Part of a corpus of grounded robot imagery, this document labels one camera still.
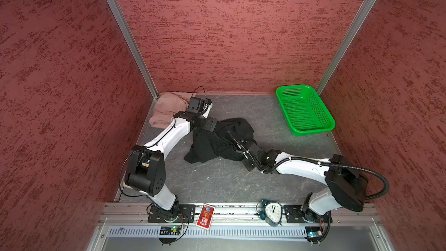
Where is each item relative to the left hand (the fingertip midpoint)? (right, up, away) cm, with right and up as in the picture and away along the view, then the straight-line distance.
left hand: (207, 124), depth 90 cm
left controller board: (-15, -46, -17) cm, 51 cm away
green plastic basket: (+64, +7, +28) cm, 70 cm away
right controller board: (+47, -45, -19) cm, 68 cm away
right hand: (+21, -19, -3) cm, 28 cm away
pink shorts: (-30, +10, +22) cm, 38 cm away
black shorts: (+1, -11, -3) cm, 11 cm away
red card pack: (+1, -38, -17) cm, 42 cm away
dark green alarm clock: (+29, -36, -18) cm, 50 cm away
